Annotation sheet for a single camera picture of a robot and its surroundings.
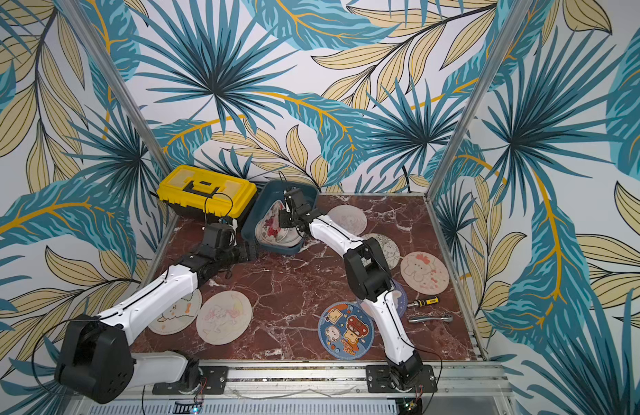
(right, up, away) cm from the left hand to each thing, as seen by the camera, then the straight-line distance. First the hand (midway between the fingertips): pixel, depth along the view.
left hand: (247, 250), depth 86 cm
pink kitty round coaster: (+37, +11, +28) cm, 48 cm away
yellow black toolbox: (-22, +21, +12) cm, 33 cm away
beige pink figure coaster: (-8, -22, 0) cm, 24 cm away
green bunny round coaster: (+7, +4, +16) cm, 18 cm away
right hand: (+10, +12, +13) cm, 21 cm away
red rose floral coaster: (+4, +11, +21) cm, 24 cm away
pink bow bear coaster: (+63, -10, +9) cm, 64 cm away
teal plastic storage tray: (+4, +23, +28) cm, 37 cm away
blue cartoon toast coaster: (+33, -26, -3) cm, 42 cm away
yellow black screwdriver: (+58, -18, +2) cm, 61 cm away
